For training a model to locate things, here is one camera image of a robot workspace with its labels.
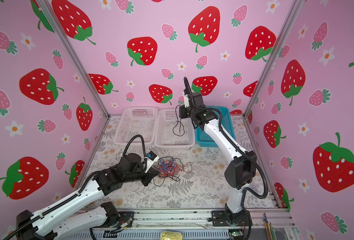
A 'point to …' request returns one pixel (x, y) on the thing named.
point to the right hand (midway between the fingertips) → (178, 108)
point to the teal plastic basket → (202, 139)
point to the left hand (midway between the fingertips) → (160, 172)
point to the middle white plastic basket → (171, 131)
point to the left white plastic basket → (134, 121)
